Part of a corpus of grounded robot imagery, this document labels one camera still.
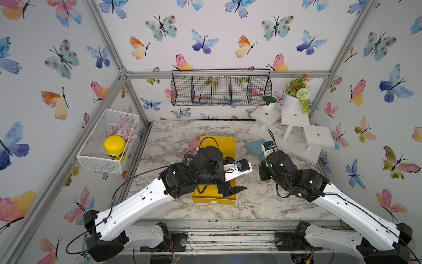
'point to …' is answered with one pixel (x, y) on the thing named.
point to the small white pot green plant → (268, 103)
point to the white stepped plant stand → (290, 132)
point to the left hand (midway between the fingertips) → (242, 174)
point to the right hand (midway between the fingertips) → (263, 161)
